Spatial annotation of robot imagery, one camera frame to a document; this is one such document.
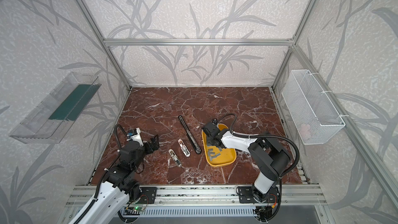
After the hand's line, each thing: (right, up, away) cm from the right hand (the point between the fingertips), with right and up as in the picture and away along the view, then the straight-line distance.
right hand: (212, 134), depth 93 cm
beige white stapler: (-21, -11, -9) cm, 25 cm away
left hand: (-31, +3, -11) cm, 33 cm away
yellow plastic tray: (+2, -11, -7) cm, 13 cm away
